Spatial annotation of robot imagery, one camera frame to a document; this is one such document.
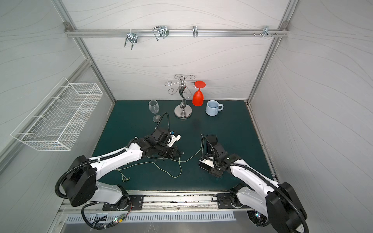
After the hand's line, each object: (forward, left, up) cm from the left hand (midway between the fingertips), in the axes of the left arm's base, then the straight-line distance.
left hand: (179, 156), depth 78 cm
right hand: (+1, -21, -10) cm, 24 cm away
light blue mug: (+42, -22, -5) cm, 48 cm away
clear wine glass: (+35, +20, +1) cm, 41 cm away
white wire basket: (+6, +58, +20) cm, 61 cm away
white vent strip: (-26, +10, -12) cm, 31 cm away
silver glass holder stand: (+42, -1, +16) cm, 44 cm away
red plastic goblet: (+39, -11, +8) cm, 41 cm away
